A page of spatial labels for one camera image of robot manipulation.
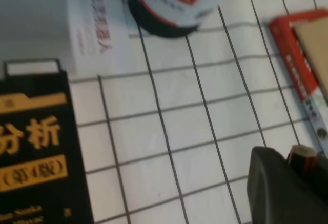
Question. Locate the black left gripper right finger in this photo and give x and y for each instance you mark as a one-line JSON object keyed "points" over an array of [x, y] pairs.
{"points": [[319, 170]]}

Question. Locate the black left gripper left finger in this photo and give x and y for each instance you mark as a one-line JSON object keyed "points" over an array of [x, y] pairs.
{"points": [[277, 194]]}

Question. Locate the black red striped pencil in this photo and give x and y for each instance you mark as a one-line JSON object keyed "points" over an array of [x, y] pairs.
{"points": [[302, 159]]}

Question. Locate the black mesh pen holder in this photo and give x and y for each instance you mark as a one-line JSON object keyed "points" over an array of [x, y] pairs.
{"points": [[171, 18]]}

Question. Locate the red and white book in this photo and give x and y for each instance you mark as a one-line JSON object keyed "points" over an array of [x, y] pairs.
{"points": [[310, 95]]}

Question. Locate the white grid tablecloth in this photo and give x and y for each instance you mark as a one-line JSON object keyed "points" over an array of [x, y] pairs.
{"points": [[167, 137]]}

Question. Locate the brown kraft notebook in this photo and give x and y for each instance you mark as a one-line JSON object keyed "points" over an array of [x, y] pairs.
{"points": [[313, 38]]}

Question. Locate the black image processing textbook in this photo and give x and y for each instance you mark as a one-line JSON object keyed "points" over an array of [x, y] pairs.
{"points": [[43, 177]]}

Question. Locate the robot photo brochure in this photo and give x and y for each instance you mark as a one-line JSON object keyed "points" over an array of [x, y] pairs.
{"points": [[89, 37]]}

